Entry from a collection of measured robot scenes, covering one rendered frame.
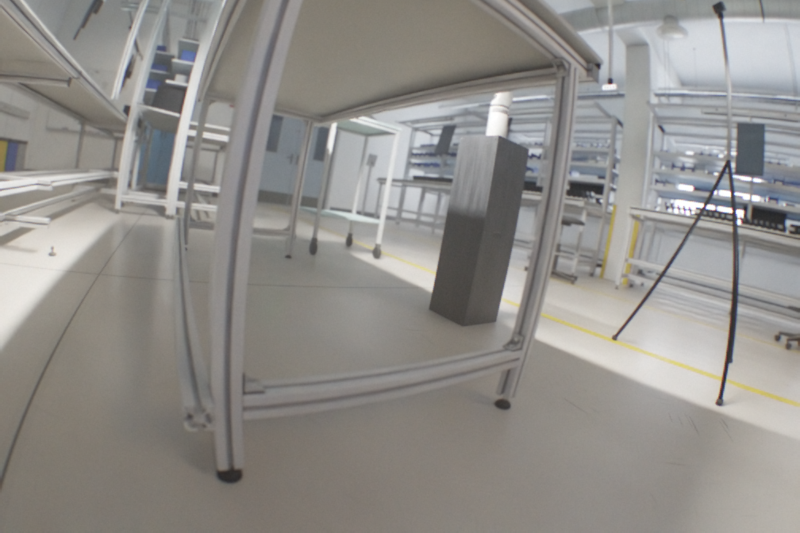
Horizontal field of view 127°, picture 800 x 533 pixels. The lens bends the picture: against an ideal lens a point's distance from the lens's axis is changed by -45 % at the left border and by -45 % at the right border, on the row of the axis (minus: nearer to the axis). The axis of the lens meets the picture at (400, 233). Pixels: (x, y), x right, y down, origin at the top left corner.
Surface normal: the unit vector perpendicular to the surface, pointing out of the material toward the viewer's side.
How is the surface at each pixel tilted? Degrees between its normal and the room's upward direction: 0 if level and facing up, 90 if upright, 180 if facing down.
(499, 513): 0
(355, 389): 90
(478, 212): 90
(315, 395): 90
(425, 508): 0
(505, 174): 90
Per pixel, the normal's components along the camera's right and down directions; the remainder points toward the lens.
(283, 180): 0.57, 0.17
